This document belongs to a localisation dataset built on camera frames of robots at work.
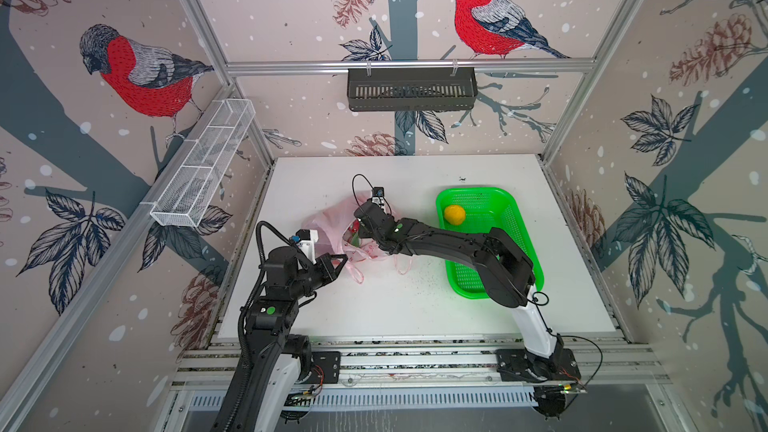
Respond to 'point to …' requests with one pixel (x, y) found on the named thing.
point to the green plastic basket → (485, 208)
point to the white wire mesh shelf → (194, 183)
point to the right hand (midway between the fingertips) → (364, 222)
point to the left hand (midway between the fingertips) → (346, 258)
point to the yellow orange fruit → (454, 214)
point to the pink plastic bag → (332, 225)
